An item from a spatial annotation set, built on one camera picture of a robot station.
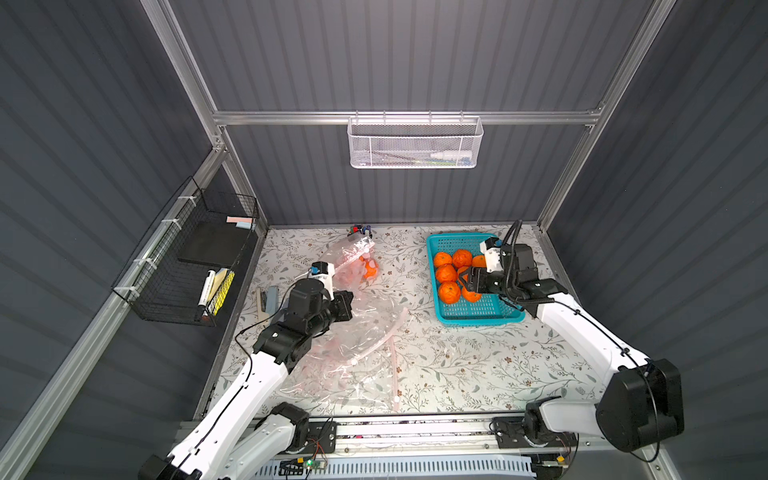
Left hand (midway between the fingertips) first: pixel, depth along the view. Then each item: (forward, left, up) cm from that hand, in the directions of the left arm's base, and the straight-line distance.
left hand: (352, 295), depth 75 cm
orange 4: (+10, -36, -17) cm, 41 cm away
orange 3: (+11, -28, -16) cm, 34 cm away
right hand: (+9, -33, -4) cm, 35 cm away
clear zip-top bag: (+2, -5, -11) cm, 12 cm away
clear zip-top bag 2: (+12, 0, -4) cm, 12 cm away
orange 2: (+18, -28, -15) cm, 37 cm away
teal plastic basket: (+8, -42, -21) cm, 48 cm away
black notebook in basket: (+12, +35, +7) cm, 38 cm away
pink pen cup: (+33, 0, -9) cm, 34 cm away
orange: (+26, -28, -17) cm, 42 cm away
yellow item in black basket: (-2, +30, +5) cm, 30 cm away
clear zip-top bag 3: (-11, +3, -22) cm, 25 cm away
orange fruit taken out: (+24, -35, -15) cm, 45 cm away
